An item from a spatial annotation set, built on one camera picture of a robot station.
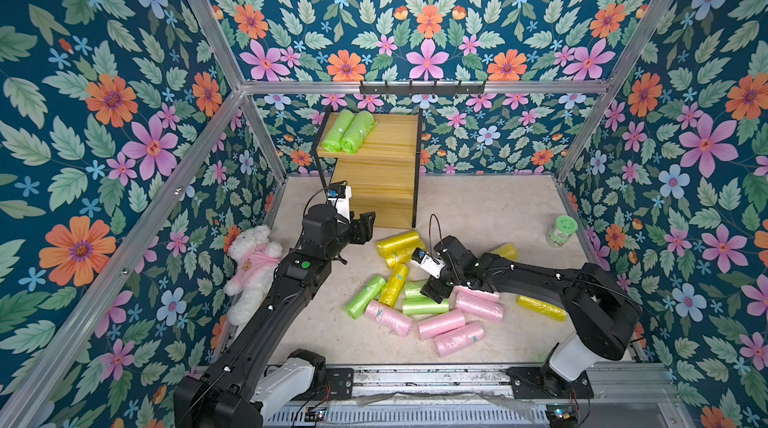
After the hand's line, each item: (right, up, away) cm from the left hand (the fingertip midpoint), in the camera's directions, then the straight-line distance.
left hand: (368, 212), depth 76 cm
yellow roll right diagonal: (+43, -13, +20) cm, 49 cm away
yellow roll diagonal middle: (+7, -19, +15) cm, 25 cm away
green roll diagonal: (-4, -27, +8) cm, 28 cm away
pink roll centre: (+18, -31, +4) cm, 36 cm away
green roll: (+12, -23, +10) cm, 28 cm away
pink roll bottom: (+23, -33, +1) cm, 40 cm away
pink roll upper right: (+26, -24, +9) cm, 36 cm away
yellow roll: (+7, -16, +16) cm, 23 cm away
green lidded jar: (+59, -7, +18) cm, 62 cm away
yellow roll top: (+8, -12, +20) cm, 24 cm away
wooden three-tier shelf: (+2, +12, +24) cm, 27 cm away
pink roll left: (+6, -30, +5) cm, 31 cm away
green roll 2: (+12, -26, +7) cm, 30 cm away
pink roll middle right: (+34, -28, +6) cm, 44 cm away
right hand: (+17, -20, +12) cm, 29 cm away
